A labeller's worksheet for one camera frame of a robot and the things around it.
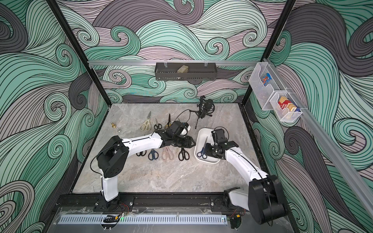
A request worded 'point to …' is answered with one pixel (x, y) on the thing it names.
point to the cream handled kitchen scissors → (146, 124)
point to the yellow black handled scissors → (169, 124)
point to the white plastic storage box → (201, 135)
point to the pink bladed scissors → (167, 153)
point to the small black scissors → (157, 125)
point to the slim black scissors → (183, 154)
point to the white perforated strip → (146, 219)
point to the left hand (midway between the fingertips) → (194, 142)
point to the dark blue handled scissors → (153, 155)
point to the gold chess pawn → (113, 125)
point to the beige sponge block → (183, 69)
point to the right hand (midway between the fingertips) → (208, 151)
